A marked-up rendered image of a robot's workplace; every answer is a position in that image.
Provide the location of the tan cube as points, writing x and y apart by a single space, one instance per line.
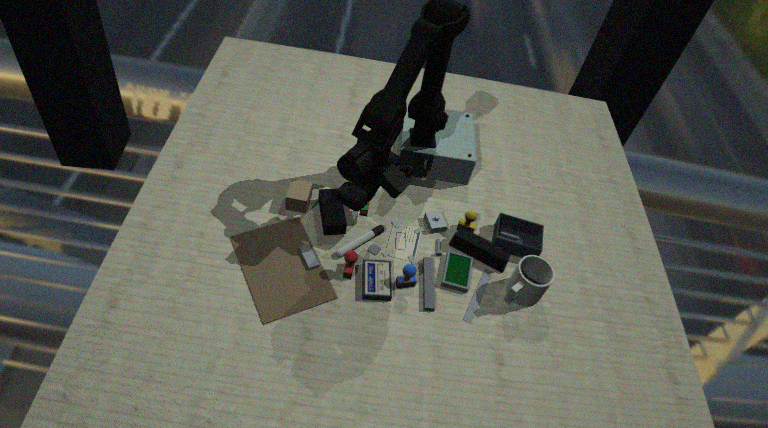
298 196

